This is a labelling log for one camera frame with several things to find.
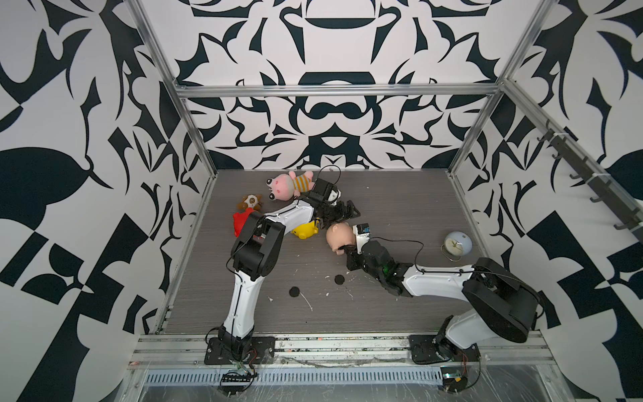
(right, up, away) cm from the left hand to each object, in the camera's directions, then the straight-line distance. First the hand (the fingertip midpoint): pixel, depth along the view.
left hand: (352, 214), depth 96 cm
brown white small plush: (-41, +5, +9) cm, 42 cm away
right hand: (-4, -10, -8) cm, 13 cm away
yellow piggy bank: (-17, -6, -2) cm, 18 cm away
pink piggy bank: (-5, -6, -8) cm, 12 cm away
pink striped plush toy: (-27, +11, +11) cm, 31 cm away
